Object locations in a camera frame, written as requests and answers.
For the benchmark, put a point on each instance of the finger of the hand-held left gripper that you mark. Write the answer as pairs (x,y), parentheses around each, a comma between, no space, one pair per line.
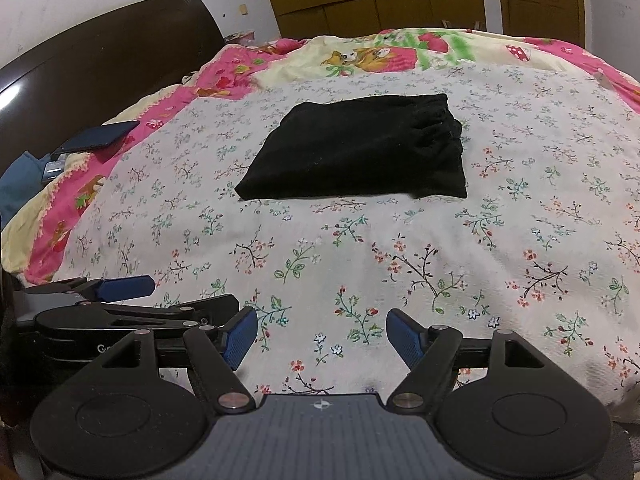
(150,317)
(125,287)

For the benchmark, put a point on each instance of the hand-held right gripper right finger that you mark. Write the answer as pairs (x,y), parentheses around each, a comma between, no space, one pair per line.
(407,337)

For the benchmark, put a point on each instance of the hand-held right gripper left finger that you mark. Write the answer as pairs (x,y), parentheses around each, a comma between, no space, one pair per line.
(240,335)

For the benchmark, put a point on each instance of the black pants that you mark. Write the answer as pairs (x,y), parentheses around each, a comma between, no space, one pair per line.
(350,150)

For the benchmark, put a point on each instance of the floral printed blanket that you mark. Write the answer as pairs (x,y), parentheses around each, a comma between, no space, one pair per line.
(450,260)

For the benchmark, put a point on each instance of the small dark box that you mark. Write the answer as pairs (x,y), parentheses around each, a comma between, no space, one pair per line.
(54,172)

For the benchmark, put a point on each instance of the blue cloth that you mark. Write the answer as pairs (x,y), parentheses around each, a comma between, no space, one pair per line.
(20,185)

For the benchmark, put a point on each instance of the dark blue smartphone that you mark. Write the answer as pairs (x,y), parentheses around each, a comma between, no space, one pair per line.
(95,137)

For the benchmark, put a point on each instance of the dark wooden headboard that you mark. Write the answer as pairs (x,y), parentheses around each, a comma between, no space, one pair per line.
(100,70)

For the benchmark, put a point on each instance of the wooden door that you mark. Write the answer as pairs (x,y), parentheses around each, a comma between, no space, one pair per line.
(545,0)

